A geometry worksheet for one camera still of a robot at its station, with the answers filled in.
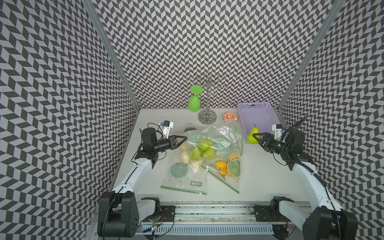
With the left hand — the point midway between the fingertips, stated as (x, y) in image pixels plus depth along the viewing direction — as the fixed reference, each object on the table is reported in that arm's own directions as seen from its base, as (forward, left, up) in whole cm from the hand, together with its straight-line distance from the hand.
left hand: (186, 139), depth 77 cm
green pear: (0, -34, 0) cm, 34 cm away
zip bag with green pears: (0, -18, -1) cm, 18 cm away
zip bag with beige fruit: (-12, +2, -19) cm, 23 cm away
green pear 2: (+1, -10, -6) cm, 12 cm away
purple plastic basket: (+34, -53, -18) cm, 66 cm away
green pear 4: (-4, -12, -8) cm, 15 cm away
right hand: (+1, -36, -2) cm, 36 cm away
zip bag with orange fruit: (-10, -23, -16) cm, 30 cm away
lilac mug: (+18, -1, -14) cm, 23 cm away
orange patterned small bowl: (+32, -30, -16) cm, 46 cm away
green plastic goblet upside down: (+25, -4, +2) cm, 26 cm away
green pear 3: (-5, -5, -6) cm, 9 cm away
